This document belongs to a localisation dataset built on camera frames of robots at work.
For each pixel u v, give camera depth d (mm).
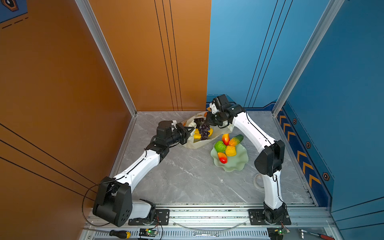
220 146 892
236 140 914
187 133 726
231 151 916
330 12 714
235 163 920
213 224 722
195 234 695
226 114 633
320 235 672
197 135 968
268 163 526
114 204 413
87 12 710
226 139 936
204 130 870
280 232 697
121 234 676
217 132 994
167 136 637
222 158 894
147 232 706
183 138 713
